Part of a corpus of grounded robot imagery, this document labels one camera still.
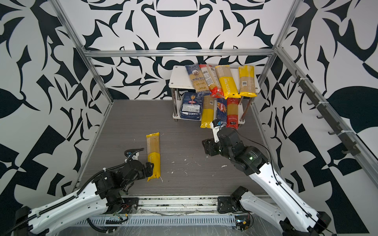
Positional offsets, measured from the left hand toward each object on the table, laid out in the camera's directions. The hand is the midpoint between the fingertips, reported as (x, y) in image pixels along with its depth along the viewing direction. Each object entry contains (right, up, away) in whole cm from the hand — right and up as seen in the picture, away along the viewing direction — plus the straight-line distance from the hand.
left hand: (148, 164), depth 79 cm
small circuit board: (+47, -25, -7) cm, 54 cm away
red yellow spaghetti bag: (+51, +27, +23) cm, 62 cm away
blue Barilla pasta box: (+23, +32, +21) cm, 45 cm away
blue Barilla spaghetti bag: (+44, +30, +23) cm, 58 cm away
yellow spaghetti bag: (+34, +27, +23) cm, 50 cm away
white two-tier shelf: (+16, +46, +5) cm, 49 cm away
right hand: (+31, +15, -10) cm, 35 cm away
